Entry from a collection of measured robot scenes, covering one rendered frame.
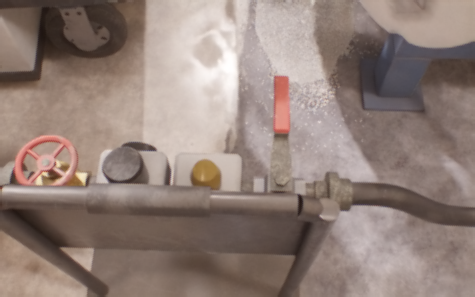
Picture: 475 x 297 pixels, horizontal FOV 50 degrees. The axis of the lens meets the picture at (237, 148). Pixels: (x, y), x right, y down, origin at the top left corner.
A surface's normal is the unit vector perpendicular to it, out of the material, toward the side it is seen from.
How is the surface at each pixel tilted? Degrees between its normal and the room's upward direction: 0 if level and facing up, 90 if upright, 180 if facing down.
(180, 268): 0
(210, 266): 0
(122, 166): 0
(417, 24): 94
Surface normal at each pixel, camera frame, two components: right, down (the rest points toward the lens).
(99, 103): 0.00, -0.43
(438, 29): -0.68, 0.68
